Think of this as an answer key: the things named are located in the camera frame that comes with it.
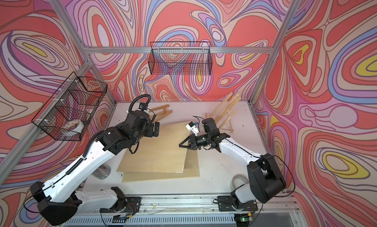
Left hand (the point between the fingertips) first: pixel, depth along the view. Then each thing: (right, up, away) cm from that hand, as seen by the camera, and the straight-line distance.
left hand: (152, 123), depth 71 cm
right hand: (+14, -14, +4) cm, 20 cm away
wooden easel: (+37, +5, +15) cm, 41 cm away
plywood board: (+19, -28, +13) cm, 36 cm away
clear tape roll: (+46, -30, +8) cm, 55 cm away
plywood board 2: (+2, -18, +11) cm, 21 cm away
